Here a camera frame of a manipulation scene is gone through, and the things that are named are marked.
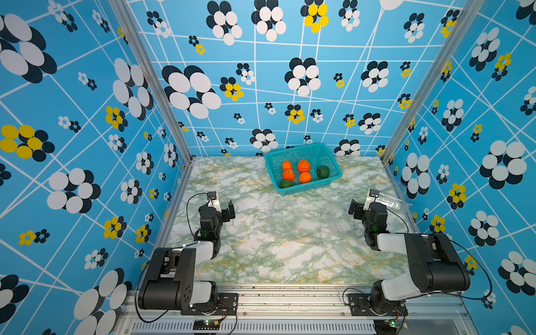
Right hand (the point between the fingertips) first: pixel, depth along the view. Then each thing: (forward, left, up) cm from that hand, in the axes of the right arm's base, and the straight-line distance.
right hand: (367, 201), depth 93 cm
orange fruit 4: (+15, +27, -2) cm, 31 cm away
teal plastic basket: (+32, +18, -1) cm, 36 cm away
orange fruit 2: (+22, +27, -1) cm, 35 cm away
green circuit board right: (-45, +3, -9) cm, 46 cm away
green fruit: (+19, +17, -2) cm, 26 cm away
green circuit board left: (-46, +66, -9) cm, 80 cm away
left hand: (-2, +65, +4) cm, 65 cm away
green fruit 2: (+12, +36, -2) cm, 38 cm away
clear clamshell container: (-7, +37, -7) cm, 38 cm away
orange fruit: (+25, +36, -2) cm, 44 cm away
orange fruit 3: (+16, +35, -1) cm, 39 cm away
